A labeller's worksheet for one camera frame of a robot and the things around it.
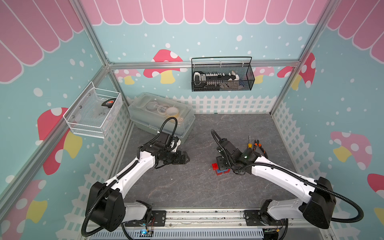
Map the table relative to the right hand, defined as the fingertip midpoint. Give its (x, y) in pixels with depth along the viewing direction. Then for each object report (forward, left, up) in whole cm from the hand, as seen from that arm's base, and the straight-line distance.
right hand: (220, 161), depth 80 cm
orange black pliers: (+20, -29, -13) cm, 37 cm away
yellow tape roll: (+32, +28, +6) cm, 43 cm away
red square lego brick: (-2, 0, -13) cm, 13 cm away
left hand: (0, +21, -1) cm, 21 cm away
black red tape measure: (+23, +58, +23) cm, 66 cm away
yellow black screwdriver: (+17, -23, -12) cm, 31 cm away
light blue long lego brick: (-1, 0, -10) cm, 10 cm away
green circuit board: (-31, +38, -14) cm, 51 cm away
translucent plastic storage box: (+31, +42, +8) cm, 53 cm away
